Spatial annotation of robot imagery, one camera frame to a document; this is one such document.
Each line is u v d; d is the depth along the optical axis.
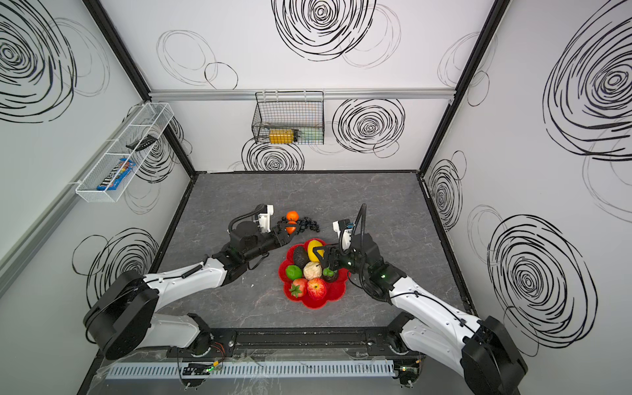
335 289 0.81
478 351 0.40
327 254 0.69
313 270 0.82
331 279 0.83
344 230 0.65
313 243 0.88
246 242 0.63
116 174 0.69
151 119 0.91
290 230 0.79
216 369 0.69
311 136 0.87
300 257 0.86
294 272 0.83
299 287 0.79
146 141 0.80
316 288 0.78
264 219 0.75
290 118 0.99
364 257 0.58
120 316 0.42
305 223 0.98
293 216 0.85
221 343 0.73
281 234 0.72
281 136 0.88
